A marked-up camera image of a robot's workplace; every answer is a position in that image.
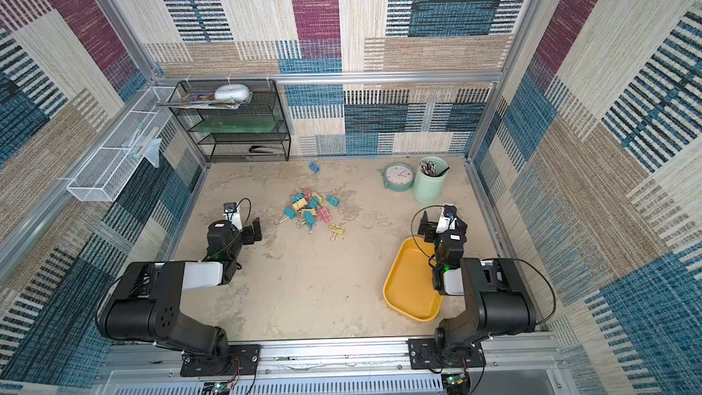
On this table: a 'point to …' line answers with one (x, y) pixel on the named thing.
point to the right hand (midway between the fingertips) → (442, 211)
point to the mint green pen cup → (430, 178)
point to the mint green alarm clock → (398, 176)
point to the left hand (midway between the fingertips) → (243, 218)
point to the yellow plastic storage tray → (409, 284)
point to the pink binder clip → (324, 214)
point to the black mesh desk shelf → (234, 120)
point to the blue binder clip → (313, 167)
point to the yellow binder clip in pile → (335, 229)
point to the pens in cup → (429, 168)
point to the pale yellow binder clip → (298, 205)
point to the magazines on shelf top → (203, 101)
